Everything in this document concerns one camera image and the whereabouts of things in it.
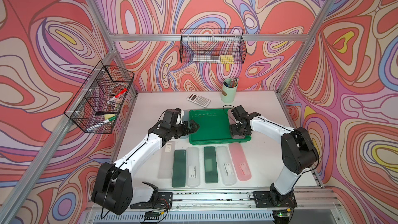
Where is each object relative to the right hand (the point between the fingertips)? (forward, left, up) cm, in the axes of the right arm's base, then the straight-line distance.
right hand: (238, 135), depth 93 cm
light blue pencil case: (+14, +33, +1) cm, 35 cm away
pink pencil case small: (-4, +2, +5) cm, 7 cm away
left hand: (-2, +26, +13) cm, 29 cm away
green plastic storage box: (+9, +14, -5) cm, 17 cm away
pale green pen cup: (+30, +2, +5) cm, 30 cm away
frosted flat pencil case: (-13, +43, -3) cm, 45 cm away
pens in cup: (+34, -1, +13) cm, 36 cm away
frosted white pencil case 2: (-17, +10, -2) cm, 20 cm away
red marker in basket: (+10, +62, +30) cm, 70 cm away
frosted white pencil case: (-17, +28, -2) cm, 33 cm away
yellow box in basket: (+34, +5, +31) cm, 47 cm away
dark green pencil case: (-18, +35, -1) cm, 39 cm away
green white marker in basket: (-4, +67, +25) cm, 72 cm away
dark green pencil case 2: (-16, +18, -3) cm, 24 cm away
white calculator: (+32, +23, -2) cm, 39 cm away
